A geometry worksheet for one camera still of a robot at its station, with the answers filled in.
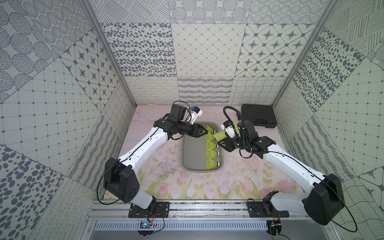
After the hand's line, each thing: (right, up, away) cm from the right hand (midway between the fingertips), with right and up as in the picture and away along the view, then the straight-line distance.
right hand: (220, 144), depth 80 cm
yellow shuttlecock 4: (-4, -3, +13) cm, 14 cm away
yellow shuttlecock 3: (-5, +2, +17) cm, 18 cm away
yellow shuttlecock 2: (-3, +5, +24) cm, 24 cm away
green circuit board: (-38, -38, -8) cm, 54 cm away
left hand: (-7, +7, -6) cm, 11 cm away
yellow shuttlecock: (-1, +5, -4) cm, 6 cm away
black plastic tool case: (+37, +17, +36) cm, 54 cm away
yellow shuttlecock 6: (-4, -13, +6) cm, 15 cm away
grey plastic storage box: (+2, -11, +8) cm, 14 cm away
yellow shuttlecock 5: (-5, -7, +9) cm, 12 cm away
